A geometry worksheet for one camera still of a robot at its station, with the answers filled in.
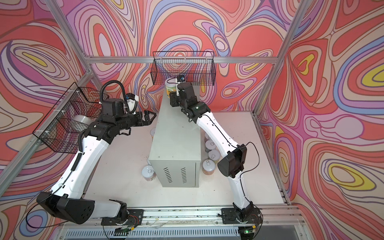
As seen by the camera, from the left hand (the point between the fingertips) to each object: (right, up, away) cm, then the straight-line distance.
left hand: (150, 113), depth 72 cm
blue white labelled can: (-5, -33, +12) cm, 35 cm away
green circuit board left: (-14, -57, 0) cm, 59 cm away
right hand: (+11, +10, +8) cm, 17 cm away
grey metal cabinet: (+14, -17, -13) cm, 26 cm away
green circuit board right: (+48, -57, 0) cm, 74 cm away
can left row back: (-7, -11, +29) cm, 32 cm away
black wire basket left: (-43, -8, -1) cm, 44 cm away
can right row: (+34, -24, +18) cm, 45 cm away
